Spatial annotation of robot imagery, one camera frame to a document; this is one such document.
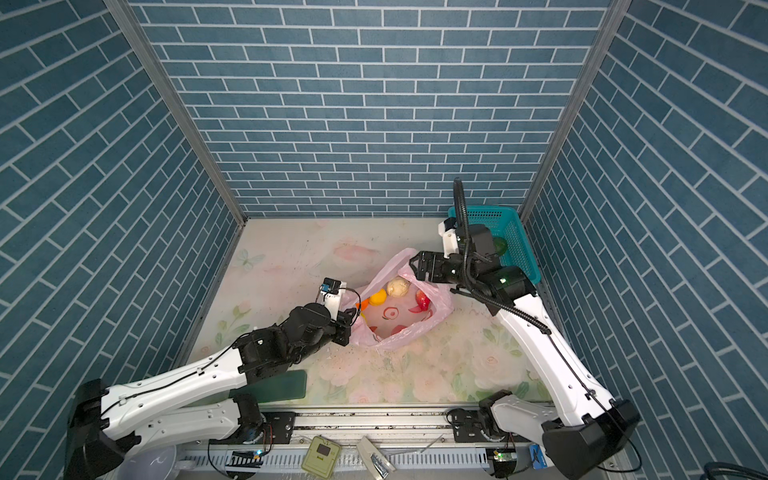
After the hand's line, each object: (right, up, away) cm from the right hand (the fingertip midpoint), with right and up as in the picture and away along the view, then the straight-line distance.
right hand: (421, 258), depth 72 cm
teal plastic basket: (+36, +11, +40) cm, 55 cm away
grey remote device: (-10, -48, -4) cm, 49 cm away
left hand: (-15, -14, +1) cm, 21 cm away
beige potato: (-6, -10, +22) cm, 25 cm away
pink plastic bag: (-5, -20, +21) cm, 30 cm away
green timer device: (-23, -46, -3) cm, 52 cm away
